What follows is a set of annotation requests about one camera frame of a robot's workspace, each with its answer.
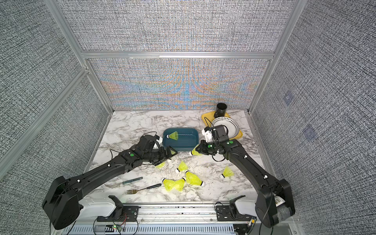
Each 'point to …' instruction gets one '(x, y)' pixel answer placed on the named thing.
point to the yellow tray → (240, 134)
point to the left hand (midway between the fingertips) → (175, 154)
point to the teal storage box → (181, 139)
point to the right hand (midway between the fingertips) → (195, 145)
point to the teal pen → (132, 180)
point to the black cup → (221, 110)
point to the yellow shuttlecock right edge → (227, 172)
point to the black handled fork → (131, 191)
